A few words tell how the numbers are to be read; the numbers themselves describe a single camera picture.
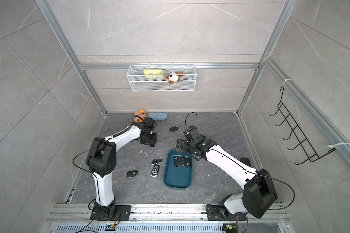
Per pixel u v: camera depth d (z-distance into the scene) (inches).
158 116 44.7
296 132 26.5
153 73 32.9
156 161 35.7
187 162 35.5
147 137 32.5
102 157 20.5
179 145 29.2
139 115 33.8
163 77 34.5
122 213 28.9
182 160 35.6
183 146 28.7
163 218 28.7
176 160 35.7
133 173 33.8
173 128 42.2
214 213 28.6
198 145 23.4
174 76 33.6
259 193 15.9
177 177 33.4
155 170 34.4
